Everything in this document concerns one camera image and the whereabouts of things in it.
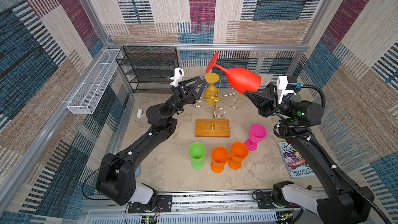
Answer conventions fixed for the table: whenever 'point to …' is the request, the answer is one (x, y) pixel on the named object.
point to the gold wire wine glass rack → (215, 127)
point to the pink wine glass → (257, 134)
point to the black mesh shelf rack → (150, 66)
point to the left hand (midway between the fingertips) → (203, 83)
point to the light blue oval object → (138, 172)
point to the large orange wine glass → (239, 151)
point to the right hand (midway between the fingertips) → (244, 94)
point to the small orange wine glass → (219, 156)
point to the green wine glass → (197, 151)
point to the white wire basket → (89, 93)
